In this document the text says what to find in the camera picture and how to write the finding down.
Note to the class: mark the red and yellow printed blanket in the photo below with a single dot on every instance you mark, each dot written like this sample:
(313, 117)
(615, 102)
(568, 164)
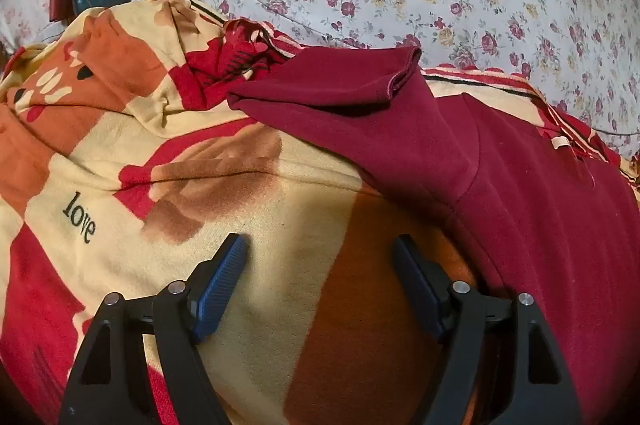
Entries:
(165, 175)

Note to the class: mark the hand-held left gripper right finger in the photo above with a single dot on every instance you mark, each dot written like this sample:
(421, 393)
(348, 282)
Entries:
(419, 285)

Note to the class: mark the maroon shirt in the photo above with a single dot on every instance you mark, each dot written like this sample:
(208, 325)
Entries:
(500, 185)

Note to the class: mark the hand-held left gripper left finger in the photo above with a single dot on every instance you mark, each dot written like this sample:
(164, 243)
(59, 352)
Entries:
(220, 290)

